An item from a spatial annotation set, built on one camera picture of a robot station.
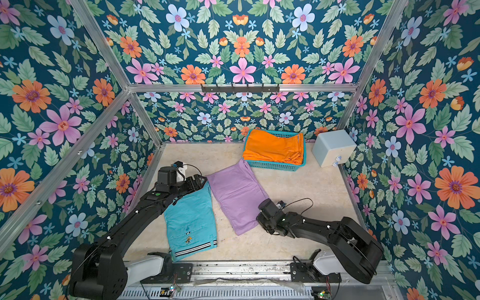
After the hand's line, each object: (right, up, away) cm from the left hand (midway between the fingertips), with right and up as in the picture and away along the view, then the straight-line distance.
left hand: (202, 179), depth 84 cm
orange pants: (+28, +17, +24) cm, 41 cm away
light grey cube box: (+65, +15, +13) cm, 68 cm away
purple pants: (+16, -8, +12) cm, 22 cm away
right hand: (+24, -19, +2) cm, 31 cm away
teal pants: (-6, -20, +1) cm, 21 cm away
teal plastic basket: (+36, +5, +17) cm, 41 cm away
